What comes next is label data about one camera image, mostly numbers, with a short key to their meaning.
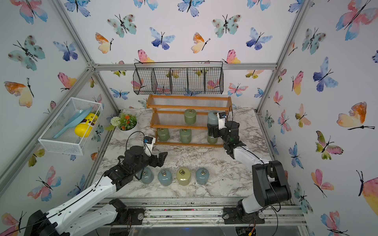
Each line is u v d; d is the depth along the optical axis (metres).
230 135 0.68
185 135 0.95
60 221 0.41
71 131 0.69
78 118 0.68
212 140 0.98
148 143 0.67
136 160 0.59
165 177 0.79
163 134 0.97
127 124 0.94
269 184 0.46
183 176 0.79
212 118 0.85
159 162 0.71
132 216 0.73
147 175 0.81
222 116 0.76
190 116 0.89
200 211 0.77
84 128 0.69
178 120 1.15
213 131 0.80
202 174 0.80
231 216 0.73
